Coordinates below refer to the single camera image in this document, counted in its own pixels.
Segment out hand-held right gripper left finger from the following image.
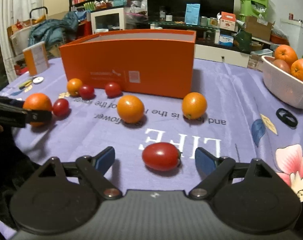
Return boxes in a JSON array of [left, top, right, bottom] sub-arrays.
[[29, 146, 123, 200]]

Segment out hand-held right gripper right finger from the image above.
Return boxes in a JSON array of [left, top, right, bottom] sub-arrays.
[[189, 147, 279, 200]]

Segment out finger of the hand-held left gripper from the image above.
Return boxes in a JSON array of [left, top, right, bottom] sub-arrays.
[[0, 105, 53, 128], [0, 95, 25, 108]]

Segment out large orange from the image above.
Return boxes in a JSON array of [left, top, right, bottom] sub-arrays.
[[23, 93, 53, 127]]

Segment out red cherry tomato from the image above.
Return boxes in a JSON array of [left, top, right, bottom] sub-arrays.
[[79, 84, 95, 99], [142, 142, 182, 172], [105, 82, 122, 98], [53, 98, 70, 117]]

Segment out small orange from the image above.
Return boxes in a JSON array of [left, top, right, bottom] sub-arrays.
[[67, 78, 83, 97], [117, 95, 145, 123], [182, 92, 207, 120]]

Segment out orange cardboard box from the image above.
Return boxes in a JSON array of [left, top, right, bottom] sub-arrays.
[[59, 29, 197, 98]]

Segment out green yellow pocket tool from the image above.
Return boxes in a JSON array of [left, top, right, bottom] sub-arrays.
[[18, 79, 33, 90]]

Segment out red printed carton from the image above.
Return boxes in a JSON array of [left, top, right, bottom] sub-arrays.
[[13, 64, 29, 77]]

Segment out orange white canister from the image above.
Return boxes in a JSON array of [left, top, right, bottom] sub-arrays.
[[23, 41, 50, 76]]

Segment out white storage bin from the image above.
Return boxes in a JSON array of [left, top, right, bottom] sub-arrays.
[[10, 27, 33, 55]]

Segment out purple printed tablecloth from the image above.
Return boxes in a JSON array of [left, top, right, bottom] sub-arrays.
[[0, 56, 303, 240]]

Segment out blue padded jacket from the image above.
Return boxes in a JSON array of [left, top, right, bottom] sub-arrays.
[[29, 11, 79, 53]]

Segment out white curtain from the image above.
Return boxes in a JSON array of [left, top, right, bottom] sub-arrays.
[[0, 0, 45, 80]]

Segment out white colander bowl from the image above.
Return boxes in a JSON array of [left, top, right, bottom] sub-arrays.
[[261, 55, 303, 109]]

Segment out white tv stand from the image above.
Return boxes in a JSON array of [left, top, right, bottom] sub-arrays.
[[124, 21, 251, 68]]

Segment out printed cardboard carton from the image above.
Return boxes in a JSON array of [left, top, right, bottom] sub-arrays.
[[248, 49, 274, 69]]

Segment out blue white tissue box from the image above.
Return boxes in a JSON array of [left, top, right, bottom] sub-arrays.
[[219, 34, 234, 47]]

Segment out dark green bag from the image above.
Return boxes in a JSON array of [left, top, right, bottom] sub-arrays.
[[234, 30, 252, 53]]

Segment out white glass door cabinet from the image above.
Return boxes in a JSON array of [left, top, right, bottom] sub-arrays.
[[91, 7, 125, 34]]

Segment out orange white carton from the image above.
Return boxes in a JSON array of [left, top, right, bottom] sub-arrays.
[[218, 12, 236, 30]]

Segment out red plastic basin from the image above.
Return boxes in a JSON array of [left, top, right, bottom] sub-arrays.
[[270, 34, 289, 45]]

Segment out brown cardboard box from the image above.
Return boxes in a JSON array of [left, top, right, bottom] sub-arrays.
[[245, 16, 273, 42]]

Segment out blue paper card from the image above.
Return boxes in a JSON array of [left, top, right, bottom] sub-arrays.
[[185, 3, 201, 25]]

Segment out white chest freezer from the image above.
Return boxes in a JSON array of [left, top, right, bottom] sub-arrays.
[[279, 19, 303, 58]]

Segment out green plastic shelf unit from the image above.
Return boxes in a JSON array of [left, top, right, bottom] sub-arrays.
[[240, 0, 270, 22]]

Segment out black hair ties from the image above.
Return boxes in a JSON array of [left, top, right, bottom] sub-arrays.
[[276, 108, 298, 128]]

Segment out black trolley handle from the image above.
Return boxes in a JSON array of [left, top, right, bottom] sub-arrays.
[[29, 7, 49, 22]]

